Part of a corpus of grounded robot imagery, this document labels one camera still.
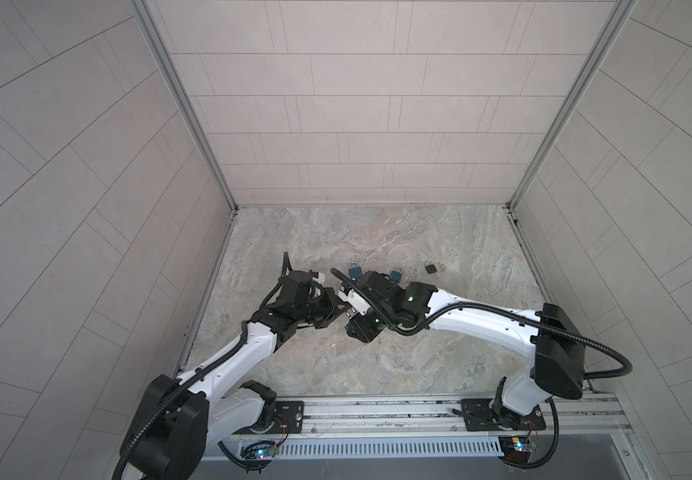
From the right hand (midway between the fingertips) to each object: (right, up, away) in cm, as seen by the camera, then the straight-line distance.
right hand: (351, 333), depth 74 cm
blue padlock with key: (+1, +12, +25) cm, 27 cm away
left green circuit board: (-20, -23, -9) cm, 32 cm away
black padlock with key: (+26, +13, +25) cm, 38 cm away
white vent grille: (+17, -24, -6) cm, 30 cm away
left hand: (+2, +7, +3) cm, 8 cm away
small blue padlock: (+14, +11, +22) cm, 28 cm away
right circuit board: (+38, -24, -6) cm, 46 cm away
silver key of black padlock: (+30, +14, +25) cm, 41 cm away
